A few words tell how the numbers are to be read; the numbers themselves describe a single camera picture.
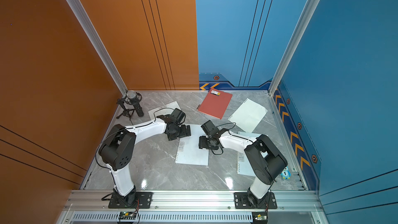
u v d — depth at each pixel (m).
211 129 0.72
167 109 0.88
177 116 0.77
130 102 0.91
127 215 0.71
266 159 0.45
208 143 0.78
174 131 0.78
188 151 0.90
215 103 1.13
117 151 0.50
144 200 0.74
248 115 1.06
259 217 0.71
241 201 0.72
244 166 0.84
